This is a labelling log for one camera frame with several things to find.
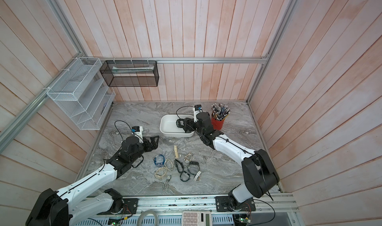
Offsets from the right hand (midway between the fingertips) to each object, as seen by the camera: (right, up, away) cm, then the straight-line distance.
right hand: (189, 118), depth 87 cm
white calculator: (+3, -47, -19) cm, 51 cm away
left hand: (-21, -12, -4) cm, 24 cm away
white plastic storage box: (-15, -7, +17) cm, 24 cm away
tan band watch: (-11, -27, -1) cm, 29 cm away
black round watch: (+3, -26, -4) cm, 26 cm away
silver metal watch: (-12, -34, -6) cm, 36 cm away
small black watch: (-2, -31, -5) cm, 32 cm away
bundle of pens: (+19, +4, +3) cm, 19 cm away
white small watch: (+4, -32, -9) cm, 33 cm away
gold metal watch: (-1, -24, +3) cm, 25 cm away
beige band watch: (-17, -33, -6) cm, 38 cm away
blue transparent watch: (-19, -26, +2) cm, 32 cm away
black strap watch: (-7, -29, -2) cm, 30 cm away
